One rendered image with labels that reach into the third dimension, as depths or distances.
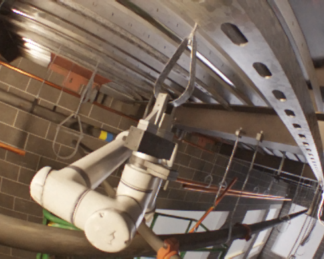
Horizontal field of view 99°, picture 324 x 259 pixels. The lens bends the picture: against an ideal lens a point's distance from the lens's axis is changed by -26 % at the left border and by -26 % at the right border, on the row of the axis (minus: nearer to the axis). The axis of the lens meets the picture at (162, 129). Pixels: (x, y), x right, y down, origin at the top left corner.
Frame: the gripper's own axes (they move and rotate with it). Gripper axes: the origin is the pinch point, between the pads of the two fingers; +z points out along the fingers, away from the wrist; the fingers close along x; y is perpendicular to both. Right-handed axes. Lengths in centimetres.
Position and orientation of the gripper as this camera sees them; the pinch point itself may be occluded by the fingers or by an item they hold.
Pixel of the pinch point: (166, 104)
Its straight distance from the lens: 47.6
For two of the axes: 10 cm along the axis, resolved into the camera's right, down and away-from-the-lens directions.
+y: -7.3, -2.1, 6.5
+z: 3.4, -9.4, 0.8
